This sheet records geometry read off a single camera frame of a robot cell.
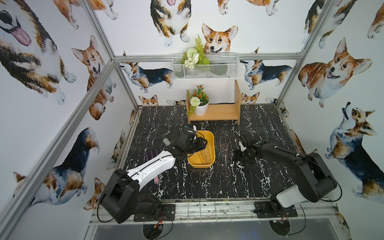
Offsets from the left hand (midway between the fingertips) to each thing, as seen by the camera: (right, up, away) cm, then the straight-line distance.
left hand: (206, 138), depth 83 cm
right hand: (+21, -12, +7) cm, 25 cm away
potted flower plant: (-4, +22, +11) cm, 24 cm away
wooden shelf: (+10, +15, +23) cm, 30 cm away
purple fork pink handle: (-28, -23, 0) cm, 36 cm away
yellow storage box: (0, -13, +9) cm, 16 cm away
